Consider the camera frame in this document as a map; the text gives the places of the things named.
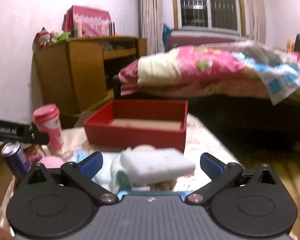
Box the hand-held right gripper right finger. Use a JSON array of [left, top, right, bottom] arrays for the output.
[[185, 152, 280, 204]]

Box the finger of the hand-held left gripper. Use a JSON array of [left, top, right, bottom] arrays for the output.
[[27, 122, 50, 145]]

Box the barred window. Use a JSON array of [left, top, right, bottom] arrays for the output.
[[171, 0, 246, 34]]

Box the blue face mask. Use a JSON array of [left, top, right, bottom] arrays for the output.
[[74, 149, 90, 162]]

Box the grey cloth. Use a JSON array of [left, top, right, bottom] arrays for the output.
[[101, 42, 120, 50]]

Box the blue checked patchwork blanket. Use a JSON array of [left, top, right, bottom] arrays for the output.
[[230, 40, 300, 105]]

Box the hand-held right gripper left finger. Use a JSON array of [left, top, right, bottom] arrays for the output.
[[22, 151, 118, 204]]

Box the pink cartoon quilt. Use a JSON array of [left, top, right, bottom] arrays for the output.
[[118, 45, 270, 98]]

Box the red cardboard box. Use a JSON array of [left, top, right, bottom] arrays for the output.
[[84, 99, 189, 153]]

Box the purple drink can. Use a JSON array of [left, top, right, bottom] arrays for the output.
[[1, 142, 32, 183]]

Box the beige curtain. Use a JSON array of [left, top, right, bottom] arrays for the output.
[[236, 0, 267, 44], [139, 0, 175, 54]]

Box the white sponge block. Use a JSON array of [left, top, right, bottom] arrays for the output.
[[120, 148, 196, 184]]

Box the pink lidded cup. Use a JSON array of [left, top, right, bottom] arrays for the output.
[[33, 104, 63, 155]]

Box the dark wooden bed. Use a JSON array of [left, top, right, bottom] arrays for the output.
[[112, 35, 300, 150]]

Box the pink lace-trimmed cloth cover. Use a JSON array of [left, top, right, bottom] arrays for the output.
[[62, 5, 111, 37]]

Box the blue bag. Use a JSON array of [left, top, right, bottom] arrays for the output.
[[163, 23, 173, 52]]

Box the wooden desk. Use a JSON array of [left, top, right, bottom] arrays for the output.
[[32, 36, 147, 120]]

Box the red and white plush toy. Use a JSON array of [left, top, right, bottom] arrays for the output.
[[33, 27, 51, 49]]

